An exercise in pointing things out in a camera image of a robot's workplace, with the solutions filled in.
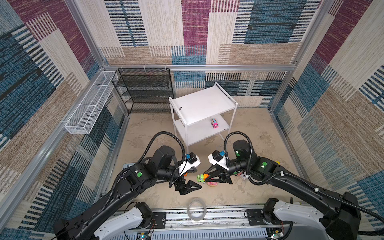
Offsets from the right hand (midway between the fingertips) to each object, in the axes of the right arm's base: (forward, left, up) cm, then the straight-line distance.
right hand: (207, 178), depth 64 cm
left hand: (0, +4, +2) cm, 4 cm away
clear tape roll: (-7, +5, -26) cm, 27 cm away
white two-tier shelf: (+28, +1, +10) cm, 30 cm away
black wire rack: (+66, +39, -4) cm, 77 cm away
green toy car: (-1, +3, +2) cm, 4 cm away
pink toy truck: (+34, -7, -4) cm, 35 cm away
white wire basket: (+38, +72, -4) cm, 81 cm away
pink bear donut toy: (+4, -4, -21) cm, 22 cm away
